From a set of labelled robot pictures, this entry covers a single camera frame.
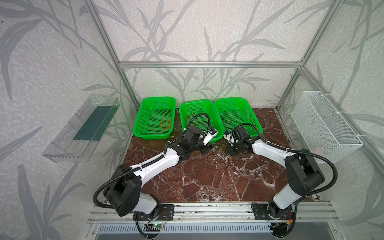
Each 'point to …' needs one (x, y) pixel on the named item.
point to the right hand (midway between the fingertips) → (229, 145)
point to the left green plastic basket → (155, 118)
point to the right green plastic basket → (232, 112)
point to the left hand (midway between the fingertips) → (213, 136)
